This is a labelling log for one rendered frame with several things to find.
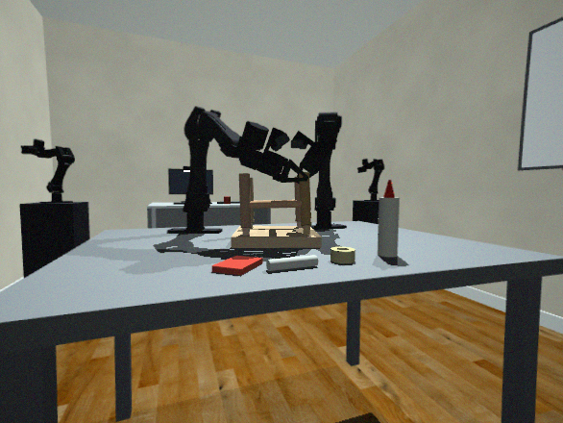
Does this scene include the brown wooden stool legs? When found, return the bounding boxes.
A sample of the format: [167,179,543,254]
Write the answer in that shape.
[239,172,312,236]

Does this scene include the red flat block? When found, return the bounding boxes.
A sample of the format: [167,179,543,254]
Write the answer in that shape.
[212,256,262,275]

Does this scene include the tan wooden stool seat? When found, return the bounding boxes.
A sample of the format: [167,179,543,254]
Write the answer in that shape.
[232,226,322,248]

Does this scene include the beige roll of masking tape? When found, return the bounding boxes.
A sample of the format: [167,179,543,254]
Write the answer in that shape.
[330,247,355,263]

